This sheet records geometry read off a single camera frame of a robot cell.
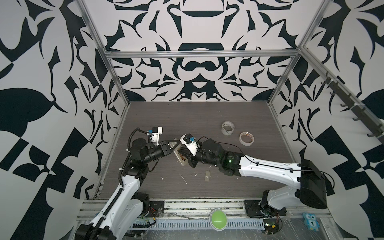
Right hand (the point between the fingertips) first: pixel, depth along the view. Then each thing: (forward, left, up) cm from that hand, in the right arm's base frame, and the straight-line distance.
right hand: (180, 150), depth 69 cm
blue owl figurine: (-26, -60, -23) cm, 69 cm away
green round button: (-25, -17, -21) cm, 37 cm away
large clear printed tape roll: (+28, -30, -24) cm, 47 cm away
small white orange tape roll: (+19, -40, -23) cm, 51 cm away
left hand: (+5, 0, 0) cm, 5 cm away
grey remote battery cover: (-4, -13, -24) cm, 28 cm away
